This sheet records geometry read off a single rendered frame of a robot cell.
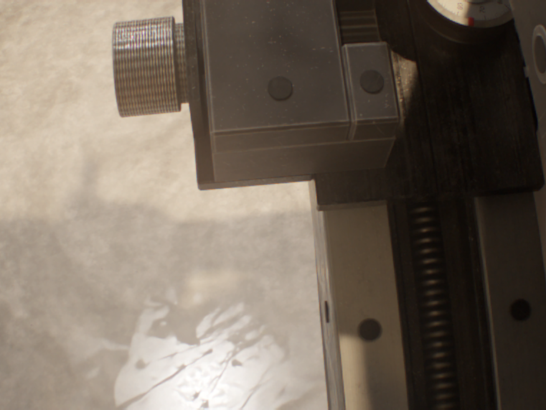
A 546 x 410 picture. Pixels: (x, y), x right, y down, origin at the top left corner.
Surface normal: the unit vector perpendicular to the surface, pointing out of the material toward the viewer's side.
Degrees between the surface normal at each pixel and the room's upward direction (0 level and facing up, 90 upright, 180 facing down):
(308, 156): 115
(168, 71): 56
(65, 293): 0
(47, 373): 0
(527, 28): 90
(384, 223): 25
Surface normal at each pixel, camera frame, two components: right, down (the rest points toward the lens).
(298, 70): 0.01, -0.29
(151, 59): 0.04, 0.00
